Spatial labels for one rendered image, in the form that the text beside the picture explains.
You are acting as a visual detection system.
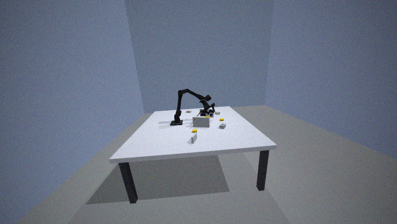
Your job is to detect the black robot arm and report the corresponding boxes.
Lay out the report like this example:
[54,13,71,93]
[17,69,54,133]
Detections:
[174,89,211,123]

